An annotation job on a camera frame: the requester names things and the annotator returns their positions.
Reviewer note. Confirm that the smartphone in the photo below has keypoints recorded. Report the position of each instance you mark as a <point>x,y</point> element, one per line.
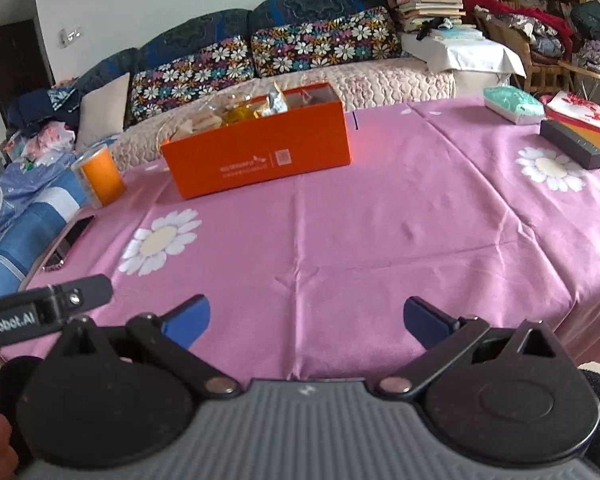
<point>67,242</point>

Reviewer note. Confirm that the blue patterned sofa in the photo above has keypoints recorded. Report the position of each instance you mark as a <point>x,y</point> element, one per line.
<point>310,2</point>

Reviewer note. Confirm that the large floral cushion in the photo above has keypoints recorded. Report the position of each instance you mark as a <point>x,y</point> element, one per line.
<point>325,42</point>

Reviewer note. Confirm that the dark blue clothes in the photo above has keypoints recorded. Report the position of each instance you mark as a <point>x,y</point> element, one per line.
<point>37,105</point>

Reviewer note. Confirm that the silver foil snack packet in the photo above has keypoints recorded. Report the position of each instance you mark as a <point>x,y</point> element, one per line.
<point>276,100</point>

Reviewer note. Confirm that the red white paper bag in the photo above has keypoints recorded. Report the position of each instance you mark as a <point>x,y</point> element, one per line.
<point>587,112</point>

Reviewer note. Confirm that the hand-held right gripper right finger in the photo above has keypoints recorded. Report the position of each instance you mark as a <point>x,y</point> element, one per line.
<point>422,320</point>

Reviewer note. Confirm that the yellow translucent snack bag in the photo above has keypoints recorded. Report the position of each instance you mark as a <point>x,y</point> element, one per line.
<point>240,112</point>

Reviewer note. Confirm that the pile of clothes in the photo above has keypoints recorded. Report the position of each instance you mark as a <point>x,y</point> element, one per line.
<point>550,25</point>

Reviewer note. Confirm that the long black box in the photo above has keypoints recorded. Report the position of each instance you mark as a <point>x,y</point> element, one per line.
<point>572,145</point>

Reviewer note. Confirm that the pink floral tablecloth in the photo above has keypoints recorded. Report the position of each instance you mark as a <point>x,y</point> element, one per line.
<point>405,240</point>

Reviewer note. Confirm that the orange can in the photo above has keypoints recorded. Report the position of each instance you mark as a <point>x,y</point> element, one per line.
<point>102,177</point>

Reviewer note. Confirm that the pink white plastic bag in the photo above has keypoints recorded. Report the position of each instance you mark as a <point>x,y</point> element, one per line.
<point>40,145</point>

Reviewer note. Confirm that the blue striped quilt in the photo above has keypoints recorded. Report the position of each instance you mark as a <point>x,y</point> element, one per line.
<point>27,225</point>

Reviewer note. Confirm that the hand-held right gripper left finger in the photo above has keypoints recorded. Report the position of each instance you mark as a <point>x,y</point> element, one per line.
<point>187,317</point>

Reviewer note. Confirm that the wall switch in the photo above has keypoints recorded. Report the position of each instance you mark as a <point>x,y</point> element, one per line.
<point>70,37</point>

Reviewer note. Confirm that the stack of books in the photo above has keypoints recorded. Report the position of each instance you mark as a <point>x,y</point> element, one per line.
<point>430,10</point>

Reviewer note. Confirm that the orange cardboard box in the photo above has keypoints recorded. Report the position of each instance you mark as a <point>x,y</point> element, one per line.
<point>260,160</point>

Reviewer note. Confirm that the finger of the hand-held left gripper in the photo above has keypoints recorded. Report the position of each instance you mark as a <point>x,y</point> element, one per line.
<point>90,292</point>

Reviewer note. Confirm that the teal tissue pack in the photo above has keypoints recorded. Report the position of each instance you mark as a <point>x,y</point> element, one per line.
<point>514,104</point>

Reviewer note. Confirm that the wicker chair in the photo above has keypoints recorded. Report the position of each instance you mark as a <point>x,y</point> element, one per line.
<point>542,67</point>

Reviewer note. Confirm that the clear cracker bag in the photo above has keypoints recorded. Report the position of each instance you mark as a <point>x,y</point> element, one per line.
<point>200,122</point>

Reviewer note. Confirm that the beige pillow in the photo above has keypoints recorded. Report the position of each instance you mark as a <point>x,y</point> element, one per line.
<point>102,112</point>

